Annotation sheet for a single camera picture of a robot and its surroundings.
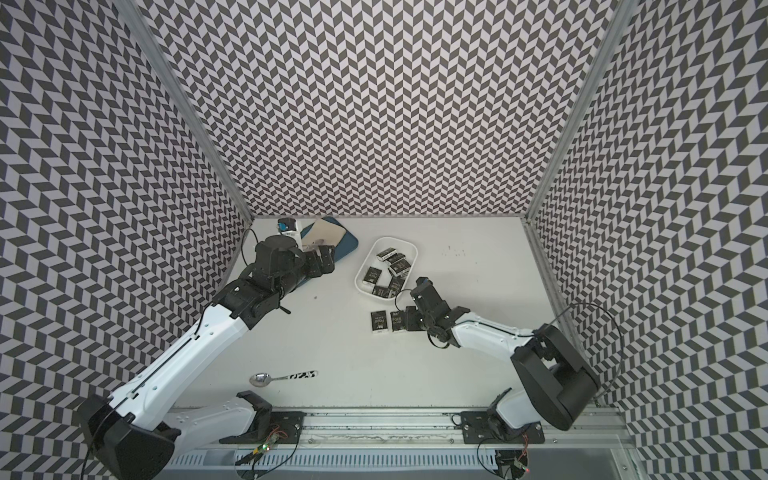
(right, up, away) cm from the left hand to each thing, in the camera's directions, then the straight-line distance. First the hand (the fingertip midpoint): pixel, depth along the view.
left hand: (319, 253), depth 75 cm
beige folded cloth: (-8, +8, +39) cm, 41 cm away
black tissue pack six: (+20, -11, +21) cm, 31 cm away
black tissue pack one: (+14, -21, +14) cm, 29 cm away
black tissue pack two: (+20, -20, +14) cm, 32 cm away
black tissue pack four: (+21, -5, +23) cm, 32 cm away
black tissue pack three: (+17, -1, +26) cm, 31 cm away
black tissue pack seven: (+11, -8, +24) cm, 28 cm away
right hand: (+24, -21, +13) cm, 34 cm away
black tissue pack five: (+15, -13, +18) cm, 27 cm away
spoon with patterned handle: (-16, -33, +3) cm, 37 cm away
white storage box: (+16, -6, +27) cm, 32 cm away
